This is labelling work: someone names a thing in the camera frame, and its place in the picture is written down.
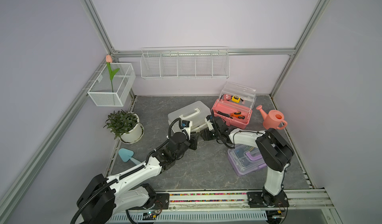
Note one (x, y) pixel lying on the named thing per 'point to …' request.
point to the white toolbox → (196, 112)
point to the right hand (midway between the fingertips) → (203, 132)
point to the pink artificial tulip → (112, 74)
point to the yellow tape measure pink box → (236, 99)
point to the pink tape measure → (227, 97)
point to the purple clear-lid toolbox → (244, 159)
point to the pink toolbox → (235, 105)
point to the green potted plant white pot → (125, 125)
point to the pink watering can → (273, 119)
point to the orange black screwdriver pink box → (237, 115)
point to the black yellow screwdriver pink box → (225, 114)
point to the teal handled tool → (127, 154)
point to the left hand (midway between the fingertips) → (198, 134)
